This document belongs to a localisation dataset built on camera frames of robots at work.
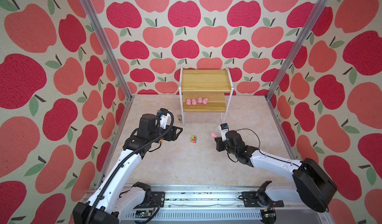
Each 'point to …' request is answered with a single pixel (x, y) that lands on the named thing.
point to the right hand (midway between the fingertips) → (218, 138)
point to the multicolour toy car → (193, 139)
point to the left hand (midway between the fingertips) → (179, 129)
